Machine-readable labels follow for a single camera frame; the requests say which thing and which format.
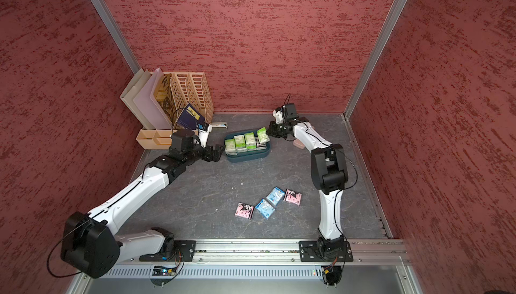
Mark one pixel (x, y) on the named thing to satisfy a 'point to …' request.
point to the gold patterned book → (164, 100)
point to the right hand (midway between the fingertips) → (266, 134)
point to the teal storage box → (246, 156)
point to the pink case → (299, 144)
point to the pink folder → (148, 108)
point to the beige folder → (129, 94)
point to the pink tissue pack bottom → (244, 211)
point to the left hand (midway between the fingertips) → (214, 147)
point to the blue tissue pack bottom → (265, 208)
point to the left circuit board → (161, 270)
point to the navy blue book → (191, 117)
